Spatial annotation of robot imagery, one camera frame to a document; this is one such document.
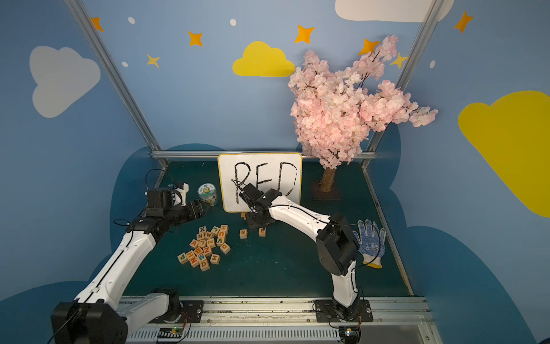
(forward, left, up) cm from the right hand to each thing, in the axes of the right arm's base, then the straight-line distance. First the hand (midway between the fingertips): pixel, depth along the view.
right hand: (257, 222), depth 87 cm
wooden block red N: (-15, +24, -7) cm, 29 cm away
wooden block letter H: (-13, +26, -7) cm, 30 cm away
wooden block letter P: (-14, +29, -7) cm, 33 cm away
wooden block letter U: (-3, +16, -7) cm, 17 cm away
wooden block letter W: (-14, +21, -6) cm, 26 cm away
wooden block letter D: (-16, +20, -7) cm, 26 cm away
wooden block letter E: (-1, -2, -8) cm, 9 cm away
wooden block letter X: (-1, +25, -7) cm, 26 cm away
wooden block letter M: (-14, +16, -7) cm, 22 cm away
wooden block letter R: (-2, +7, -7) cm, 10 cm away
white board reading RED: (+18, -9, +12) cm, 23 cm away
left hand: (+2, +20, +9) cm, 22 cm away
